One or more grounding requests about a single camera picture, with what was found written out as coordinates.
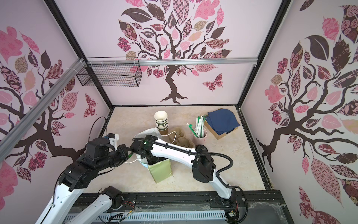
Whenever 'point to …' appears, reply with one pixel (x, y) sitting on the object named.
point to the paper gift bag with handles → (159, 170)
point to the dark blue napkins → (223, 121)
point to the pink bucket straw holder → (199, 141)
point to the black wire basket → (124, 71)
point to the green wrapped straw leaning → (191, 127)
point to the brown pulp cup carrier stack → (176, 136)
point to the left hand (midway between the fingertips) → (136, 152)
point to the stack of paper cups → (161, 122)
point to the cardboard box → (221, 135)
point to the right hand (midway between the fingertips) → (158, 165)
